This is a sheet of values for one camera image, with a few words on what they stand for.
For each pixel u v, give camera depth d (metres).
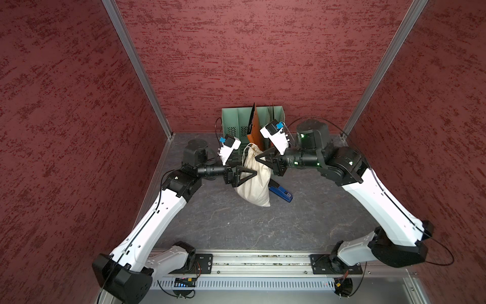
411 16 0.73
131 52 0.83
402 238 0.38
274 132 0.47
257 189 0.64
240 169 0.58
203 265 0.73
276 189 0.93
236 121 1.01
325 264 0.74
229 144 0.56
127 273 0.36
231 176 0.55
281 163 0.49
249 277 0.72
